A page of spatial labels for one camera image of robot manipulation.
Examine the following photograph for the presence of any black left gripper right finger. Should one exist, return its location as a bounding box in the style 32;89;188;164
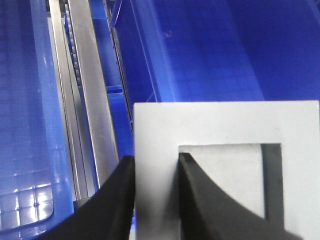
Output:
178;152;306;240

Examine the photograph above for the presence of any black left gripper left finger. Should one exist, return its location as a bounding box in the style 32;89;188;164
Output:
32;155;136;240

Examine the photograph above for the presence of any grey block with square hole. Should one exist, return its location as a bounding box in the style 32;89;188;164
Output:
132;100;320;240

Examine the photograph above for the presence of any blue plastic bin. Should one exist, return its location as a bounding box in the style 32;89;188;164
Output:
109;0;320;103

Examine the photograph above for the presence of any row of blue bins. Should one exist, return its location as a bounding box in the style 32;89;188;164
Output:
0;0;135;240

